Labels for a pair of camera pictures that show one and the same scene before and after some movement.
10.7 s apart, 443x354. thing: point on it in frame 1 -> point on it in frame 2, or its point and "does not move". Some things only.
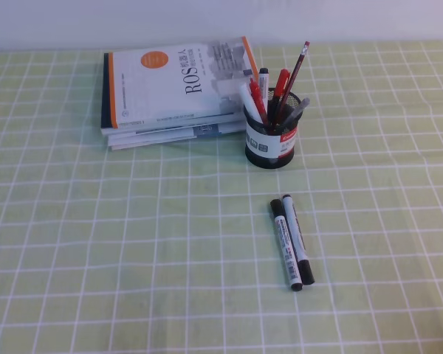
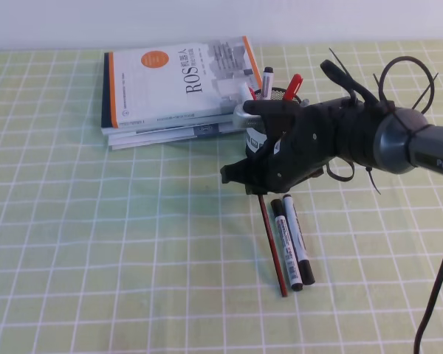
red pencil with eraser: x=306 y=47 -> x=283 y=291
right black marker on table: x=306 y=270 does not move
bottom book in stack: x=137 y=144 does not move
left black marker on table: x=290 y=261 does not move
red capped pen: x=279 y=90 -> x=294 y=84
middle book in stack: x=177 y=133 does not move
